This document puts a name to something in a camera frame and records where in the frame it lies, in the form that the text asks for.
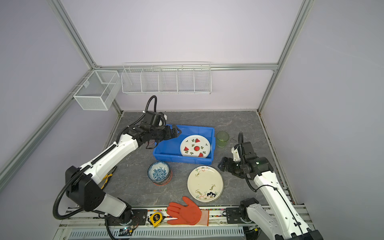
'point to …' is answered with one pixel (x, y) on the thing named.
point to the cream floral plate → (205, 184)
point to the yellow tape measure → (155, 218)
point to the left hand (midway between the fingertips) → (175, 135)
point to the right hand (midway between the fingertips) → (226, 169)
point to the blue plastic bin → (169, 148)
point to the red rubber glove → (189, 214)
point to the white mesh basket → (99, 90)
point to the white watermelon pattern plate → (195, 146)
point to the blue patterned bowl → (158, 171)
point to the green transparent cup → (222, 137)
